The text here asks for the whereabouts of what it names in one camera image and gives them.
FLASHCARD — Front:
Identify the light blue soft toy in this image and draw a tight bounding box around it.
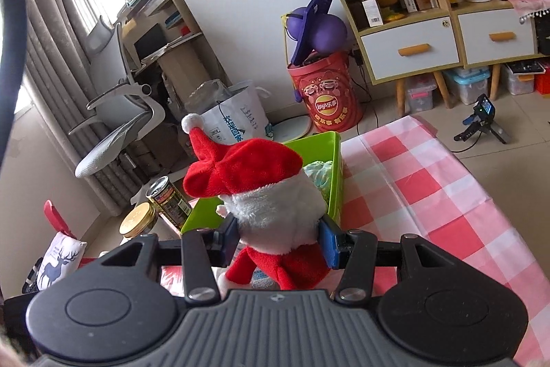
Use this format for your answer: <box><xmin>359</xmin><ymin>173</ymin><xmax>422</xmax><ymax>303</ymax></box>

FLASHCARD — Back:
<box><xmin>303</xmin><ymin>160</ymin><xmax>333</xmax><ymax>203</ymax></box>

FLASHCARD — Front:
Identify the santa hat plush toy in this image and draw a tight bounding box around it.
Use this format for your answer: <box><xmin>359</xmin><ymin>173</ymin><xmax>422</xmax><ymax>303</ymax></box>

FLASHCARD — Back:
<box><xmin>182</xmin><ymin>114</ymin><xmax>334</xmax><ymax>293</ymax></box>

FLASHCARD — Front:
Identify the reindeer print pillow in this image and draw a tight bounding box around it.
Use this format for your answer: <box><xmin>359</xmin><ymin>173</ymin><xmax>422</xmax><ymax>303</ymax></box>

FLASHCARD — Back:
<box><xmin>36</xmin><ymin>232</ymin><xmax>87</xmax><ymax>291</ymax></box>

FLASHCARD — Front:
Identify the gold lid cookie jar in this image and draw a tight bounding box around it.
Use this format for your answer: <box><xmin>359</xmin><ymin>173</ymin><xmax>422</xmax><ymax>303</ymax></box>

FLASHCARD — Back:
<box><xmin>118</xmin><ymin>202</ymin><xmax>157</xmax><ymax>239</ymax></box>

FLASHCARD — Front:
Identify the white office chair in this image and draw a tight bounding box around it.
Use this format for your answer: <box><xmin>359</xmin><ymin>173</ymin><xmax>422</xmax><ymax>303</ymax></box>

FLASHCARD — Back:
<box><xmin>69</xmin><ymin>19</ymin><xmax>166</xmax><ymax>178</ymax></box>

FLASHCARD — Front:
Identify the green plastic bin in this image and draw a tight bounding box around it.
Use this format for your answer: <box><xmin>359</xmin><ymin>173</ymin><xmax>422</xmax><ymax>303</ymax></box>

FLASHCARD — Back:
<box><xmin>181</xmin><ymin>131</ymin><xmax>344</xmax><ymax>234</ymax></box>

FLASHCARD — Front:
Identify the tall printed drink can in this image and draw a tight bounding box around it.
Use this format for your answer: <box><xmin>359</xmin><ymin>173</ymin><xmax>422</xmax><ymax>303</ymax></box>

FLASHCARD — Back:
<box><xmin>145</xmin><ymin>176</ymin><xmax>192</xmax><ymax>232</ymax></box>

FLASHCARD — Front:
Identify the red white checkered tablecloth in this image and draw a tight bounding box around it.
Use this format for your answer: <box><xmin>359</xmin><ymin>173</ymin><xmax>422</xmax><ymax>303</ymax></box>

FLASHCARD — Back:
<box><xmin>158</xmin><ymin>115</ymin><xmax>550</xmax><ymax>365</ymax></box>

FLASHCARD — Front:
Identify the wooden white drawer cabinet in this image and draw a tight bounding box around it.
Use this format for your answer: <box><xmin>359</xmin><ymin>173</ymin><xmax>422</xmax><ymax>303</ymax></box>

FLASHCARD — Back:
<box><xmin>340</xmin><ymin>0</ymin><xmax>541</xmax><ymax>116</ymax></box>

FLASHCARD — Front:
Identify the red chips bucket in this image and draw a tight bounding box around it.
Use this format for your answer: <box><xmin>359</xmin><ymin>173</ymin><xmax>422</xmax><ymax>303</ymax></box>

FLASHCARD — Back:
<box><xmin>288</xmin><ymin>51</ymin><xmax>363</xmax><ymax>132</ymax></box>

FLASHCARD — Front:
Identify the white printed shopping bag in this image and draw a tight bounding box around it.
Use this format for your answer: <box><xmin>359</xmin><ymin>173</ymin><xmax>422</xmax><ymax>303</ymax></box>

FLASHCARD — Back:
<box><xmin>201</xmin><ymin>80</ymin><xmax>273</xmax><ymax>144</ymax></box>

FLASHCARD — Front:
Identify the small tripod camera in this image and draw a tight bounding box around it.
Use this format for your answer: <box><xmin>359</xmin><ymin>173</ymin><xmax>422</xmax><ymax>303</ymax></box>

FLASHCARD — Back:
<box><xmin>454</xmin><ymin>94</ymin><xmax>512</xmax><ymax>144</ymax></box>

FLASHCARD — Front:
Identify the purple bouncing ball toy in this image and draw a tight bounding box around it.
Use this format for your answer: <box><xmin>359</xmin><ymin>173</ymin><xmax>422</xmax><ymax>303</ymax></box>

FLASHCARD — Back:
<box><xmin>284</xmin><ymin>0</ymin><xmax>348</xmax><ymax>66</ymax></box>

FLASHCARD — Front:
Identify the red small chair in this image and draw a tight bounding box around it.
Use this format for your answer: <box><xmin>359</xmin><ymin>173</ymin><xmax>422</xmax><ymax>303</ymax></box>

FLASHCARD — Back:
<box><xmin>44</xmin><ymin>200</ymin><xmax>95</xmax><ymax>268</ymax></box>

